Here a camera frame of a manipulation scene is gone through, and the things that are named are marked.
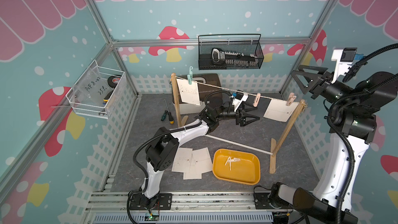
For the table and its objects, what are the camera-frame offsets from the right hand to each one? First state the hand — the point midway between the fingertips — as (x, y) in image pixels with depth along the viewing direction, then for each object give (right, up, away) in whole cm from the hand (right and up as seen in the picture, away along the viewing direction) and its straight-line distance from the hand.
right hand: (294, 72), depth 51 cm
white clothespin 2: (-12, -41, +35) cm, 55 cm away
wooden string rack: (+10, -36, +36) cm, 52 cm away
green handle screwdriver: (-57, -17, +55) cm, 81 cm away
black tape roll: (-78, +2, +30) cm, 83 cm away
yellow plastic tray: (-12, -44, +33) cm, 56 cm away
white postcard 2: (-31, -43, +37) cm, 64 cm away
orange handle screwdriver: (-51, -20, +52) cm, 76 cm away
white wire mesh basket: (-75, -13, +16) cm, 78 cm away
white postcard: (-37, -49, +33) cm, 69 cm away
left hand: (-6, -15, +18) cm, 24 cm away
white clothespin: (-15, -41, +36) cm, 57 cm away
